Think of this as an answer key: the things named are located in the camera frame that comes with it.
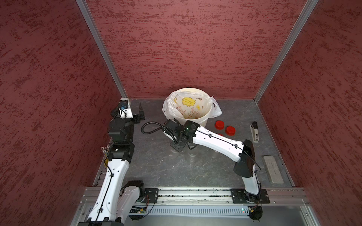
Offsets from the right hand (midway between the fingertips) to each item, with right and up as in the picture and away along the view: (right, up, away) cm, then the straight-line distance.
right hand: (180, 145), depth 78 cm
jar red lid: (+28, +9, +24) cm, 38 cm away
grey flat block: (+55, -15, +3) cm, 57 cm away
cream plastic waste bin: (+5, +24, +14) cm, 28 cm away
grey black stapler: (+52, +7, +20) cm, 57 cm away
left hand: (-25, +22, -9) cm, 34 cm away
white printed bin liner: (+21, +20, +5) cm, 30 cm away
